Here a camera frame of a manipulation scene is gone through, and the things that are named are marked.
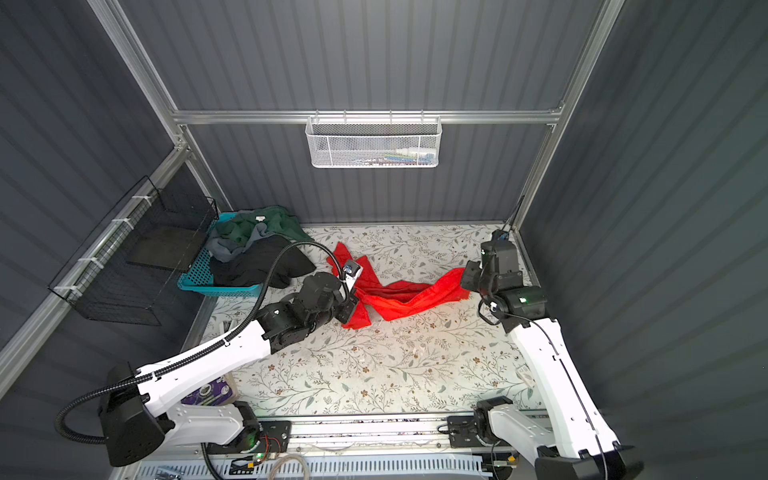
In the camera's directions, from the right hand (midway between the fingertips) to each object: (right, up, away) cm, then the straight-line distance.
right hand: (477, 269), depth 73 cm
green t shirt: (-70, +12, +21) cm, 74 cm away
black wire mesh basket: (-86, -1, 0) cm, 86 cm away
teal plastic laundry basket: (-85, -4, +27) cm, 89 cm away
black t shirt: (-63, 0, +17) cm, 65 cm away
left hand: (-31, -5, +4) cm, 32 cm away
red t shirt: (-20, -8, +2) cm, 22 cm away
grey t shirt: (-74, +5, +21) cm, 77 cm away
